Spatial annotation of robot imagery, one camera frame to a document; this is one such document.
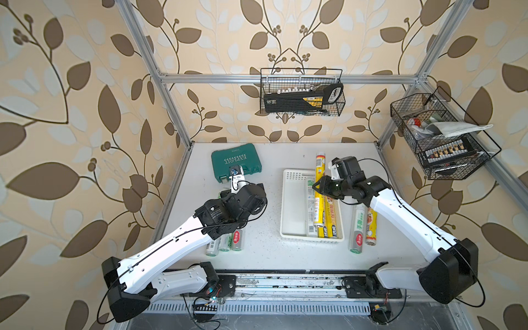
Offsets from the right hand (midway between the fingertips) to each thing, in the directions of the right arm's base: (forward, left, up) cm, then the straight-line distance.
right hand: (315, 187), depth 81 cm
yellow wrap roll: (-6, -8, -15) cm, 19 cm away
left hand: (-6, +24, +9) cm, 27 cm away
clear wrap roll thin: (-16, +37, -14) cm, 42 cm away
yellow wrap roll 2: (+5, -2, +4) cm, 6 cm away
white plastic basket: (+2, +7, -21) cm, 22 cm away
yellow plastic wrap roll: (-10, +1, +1) cm, 10 cm away
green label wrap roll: (-15, +32, -14) cm, 38 cm away
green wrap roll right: (-10, -18, -15) cm, 26 cm away
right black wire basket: (+24, -42, +15) cm, 51 cm away
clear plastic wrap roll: (-17, +42, -14) cm, 47 cm away
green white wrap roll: (-12, +1, -14) cm, 18 cm away
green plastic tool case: (+29, +31, -12) cm, 44 cm away
